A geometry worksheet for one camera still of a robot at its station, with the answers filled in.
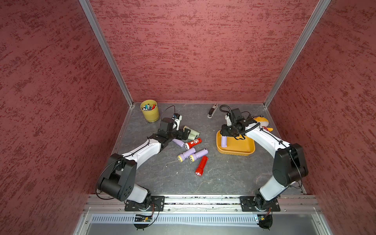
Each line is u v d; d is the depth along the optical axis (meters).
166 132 0.68
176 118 0.78
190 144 0.94
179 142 0.95
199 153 0.90
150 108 1.04
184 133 0.81
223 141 0.90
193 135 0.98
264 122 1.01
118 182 0.43
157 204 0.74
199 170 0.83
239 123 0.66
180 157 0.87
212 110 1.10
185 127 1.02
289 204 0.76
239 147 0.94
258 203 0.66
